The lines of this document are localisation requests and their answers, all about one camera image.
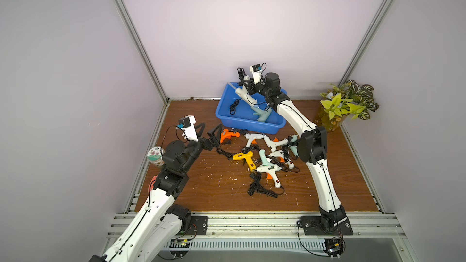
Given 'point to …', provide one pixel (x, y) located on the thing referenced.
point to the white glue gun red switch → (270, 170)
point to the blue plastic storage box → (236, 112)
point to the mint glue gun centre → (264, 161)
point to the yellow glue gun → (248, 156)
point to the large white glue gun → (243, 93)
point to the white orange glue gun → (273, 144)
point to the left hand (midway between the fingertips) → (214, 125)
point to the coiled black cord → (256, 186)
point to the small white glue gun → (250, 136)
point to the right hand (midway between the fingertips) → (245, 75)
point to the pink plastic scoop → (152, 182)
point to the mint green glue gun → (263, 114)
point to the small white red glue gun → (281, 155)
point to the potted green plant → (347, 99)
